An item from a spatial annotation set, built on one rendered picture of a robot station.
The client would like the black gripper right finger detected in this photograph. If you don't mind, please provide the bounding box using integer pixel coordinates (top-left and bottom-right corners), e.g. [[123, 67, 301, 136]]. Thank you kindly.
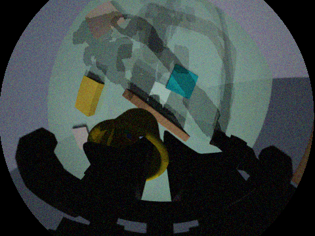
[[163, 130, 239, 201]]

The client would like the yellow rectangular block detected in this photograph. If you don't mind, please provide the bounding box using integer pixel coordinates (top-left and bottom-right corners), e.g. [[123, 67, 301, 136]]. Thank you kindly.
[[75, 75, 105, 117]]

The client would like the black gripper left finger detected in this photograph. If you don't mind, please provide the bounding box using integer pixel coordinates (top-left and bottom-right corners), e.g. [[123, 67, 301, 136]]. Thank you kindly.
[[83, 137, 155, 200]]

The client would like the tan rectangular block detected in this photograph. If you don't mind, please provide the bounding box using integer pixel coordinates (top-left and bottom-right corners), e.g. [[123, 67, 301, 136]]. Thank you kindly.
[[84, 1, 125, 39]]

